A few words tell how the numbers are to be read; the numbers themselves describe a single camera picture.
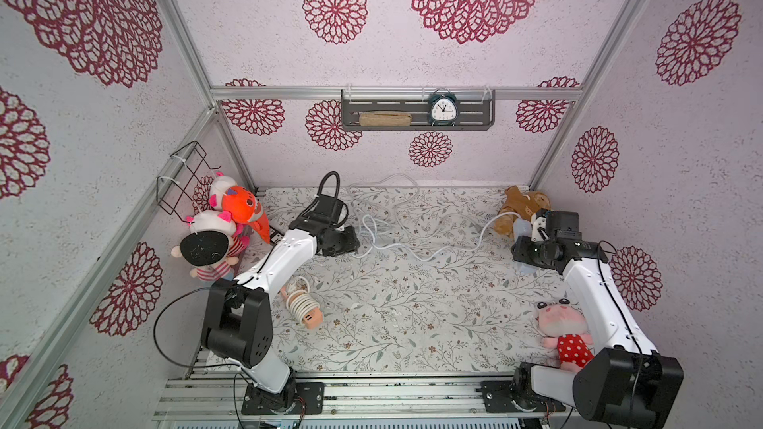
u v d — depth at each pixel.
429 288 0.94
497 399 0.73
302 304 0.83
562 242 0.57
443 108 0.90
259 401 0.72
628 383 0.39
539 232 0.73
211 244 0.78
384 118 0.88
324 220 0.68
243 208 0.89
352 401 0.75
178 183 0.75
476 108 0.96
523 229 0.83
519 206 1.04
